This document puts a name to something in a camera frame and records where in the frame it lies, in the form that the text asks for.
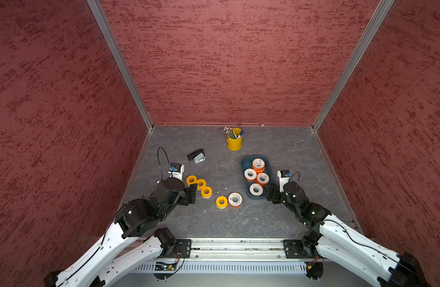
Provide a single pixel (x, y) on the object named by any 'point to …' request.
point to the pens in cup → (231, 133)
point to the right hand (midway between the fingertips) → (271, 189)
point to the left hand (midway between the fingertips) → (185, 188)
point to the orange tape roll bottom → (235, 200)
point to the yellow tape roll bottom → (222, 201)
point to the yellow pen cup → (235, 144)
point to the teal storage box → (246, 163)
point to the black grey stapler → (198, 156)
